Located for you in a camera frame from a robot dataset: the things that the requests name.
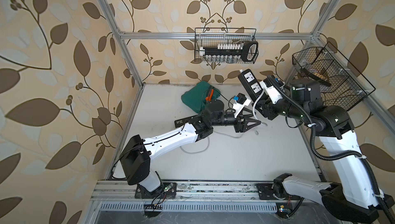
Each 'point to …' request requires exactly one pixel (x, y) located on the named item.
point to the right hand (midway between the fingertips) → (257, 101)
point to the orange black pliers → (210, 94)
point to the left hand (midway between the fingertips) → (254, 114)
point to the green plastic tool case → (197, 96)
